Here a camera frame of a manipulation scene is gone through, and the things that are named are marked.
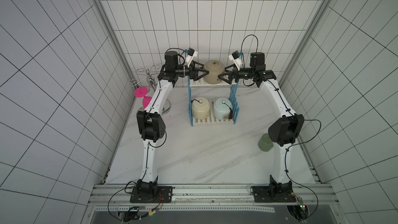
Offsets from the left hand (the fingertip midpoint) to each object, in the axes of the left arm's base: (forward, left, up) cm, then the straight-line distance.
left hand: (206, 71), depth 81 cm
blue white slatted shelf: (-3, -18, -20) cm, 26 cm away
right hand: (-1, -5, -1) cm, 5 cm away
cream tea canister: (-9, +3, -22) cm, 24 cm away
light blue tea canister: (-8, -10, -22) cm, 25 cm away
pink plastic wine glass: (-10, +35, -7) cm, 36 cm away
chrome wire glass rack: (0, +31, -5) cm, 31 cm away
